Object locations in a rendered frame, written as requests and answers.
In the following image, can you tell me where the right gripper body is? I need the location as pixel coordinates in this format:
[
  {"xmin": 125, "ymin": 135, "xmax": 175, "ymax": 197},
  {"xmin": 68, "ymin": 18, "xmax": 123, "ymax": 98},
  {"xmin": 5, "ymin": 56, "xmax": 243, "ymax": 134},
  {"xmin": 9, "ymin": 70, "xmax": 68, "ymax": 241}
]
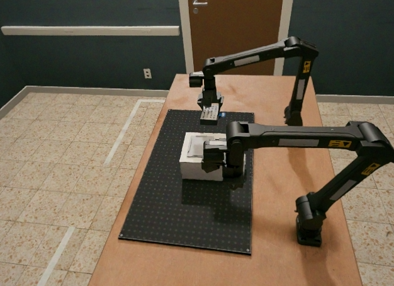
[{"xmin": 198, "ymin": 87, "xmax": 223, "ymax": 104}]

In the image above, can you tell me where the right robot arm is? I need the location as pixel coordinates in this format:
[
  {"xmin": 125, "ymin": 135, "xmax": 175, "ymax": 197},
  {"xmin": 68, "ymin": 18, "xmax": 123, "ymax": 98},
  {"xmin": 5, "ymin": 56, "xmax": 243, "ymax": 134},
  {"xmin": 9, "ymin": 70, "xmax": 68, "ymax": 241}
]
[{"xmin": 189, "ymin": 37, "xmax": 319, "ymax": 126}]

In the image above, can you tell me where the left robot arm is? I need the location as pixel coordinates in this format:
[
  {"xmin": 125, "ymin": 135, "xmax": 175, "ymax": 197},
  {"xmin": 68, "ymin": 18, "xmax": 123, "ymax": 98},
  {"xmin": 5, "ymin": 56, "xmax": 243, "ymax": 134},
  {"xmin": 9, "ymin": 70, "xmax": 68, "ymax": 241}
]
[{"xmin": 201, "ymin": 121, "xmax": 394, "ymax": 246}]

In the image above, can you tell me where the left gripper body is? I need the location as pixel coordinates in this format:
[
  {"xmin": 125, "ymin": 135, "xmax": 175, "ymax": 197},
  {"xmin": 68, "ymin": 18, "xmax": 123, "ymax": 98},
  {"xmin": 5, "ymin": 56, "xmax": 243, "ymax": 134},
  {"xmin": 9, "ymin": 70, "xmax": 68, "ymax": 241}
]
[{"xmin": 223, "ymin": 161, "xmax": 245, "ymax": 188}]

